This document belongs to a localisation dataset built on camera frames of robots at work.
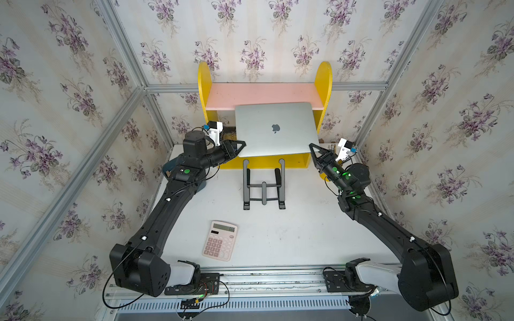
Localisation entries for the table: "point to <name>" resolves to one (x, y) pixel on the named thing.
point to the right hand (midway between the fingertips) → (309, 148)
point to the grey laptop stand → (280, 182)
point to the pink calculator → (220, 241)
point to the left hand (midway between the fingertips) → (250, 147)
